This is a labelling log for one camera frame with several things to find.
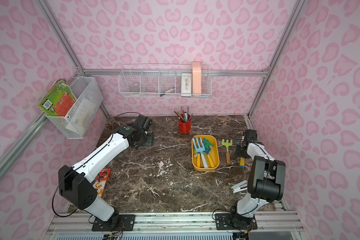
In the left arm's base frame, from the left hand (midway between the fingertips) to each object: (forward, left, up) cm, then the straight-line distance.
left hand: (147, 137), depth 84 cm
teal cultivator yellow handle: (-9, -54, -13) cm, 57 cm away
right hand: (0, -57, -14) cm, 59 cm away
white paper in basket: (+10, +38, +6) cm, 40 cm away
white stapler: (-22, -51, -16) cm, 58 cm away
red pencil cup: (+20, -21, -15) cm, 32 cm away
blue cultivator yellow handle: (+2, -35, -16) cm, 39 cm away
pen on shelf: (+31, -11, +9) cm, 34 cm away
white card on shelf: (+30, -22, +15) cm, 40 cm away
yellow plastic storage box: (+8, -39, -15) cm, 43 cm away
